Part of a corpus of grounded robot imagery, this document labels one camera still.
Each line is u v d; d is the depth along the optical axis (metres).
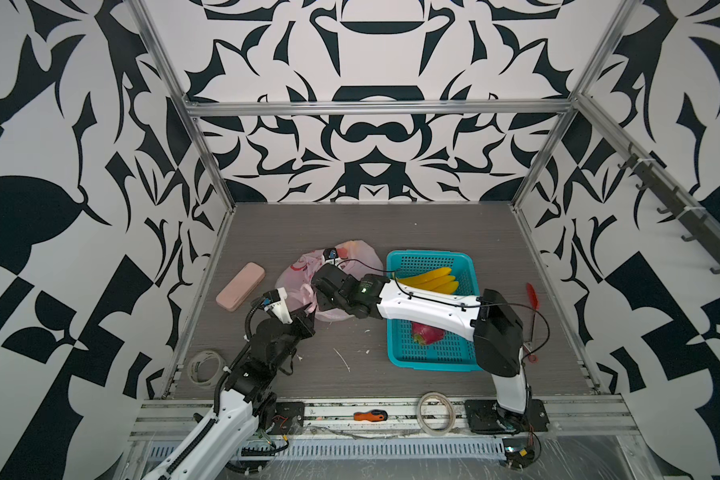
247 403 0.56
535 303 0.92
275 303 0.72
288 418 0.73
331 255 0.72
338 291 0.60
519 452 0.71
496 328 0.47
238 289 0.94
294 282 0.90
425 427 0.72
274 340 0.60
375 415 0.73
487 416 0.75
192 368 0.79
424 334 0.80
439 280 0.94
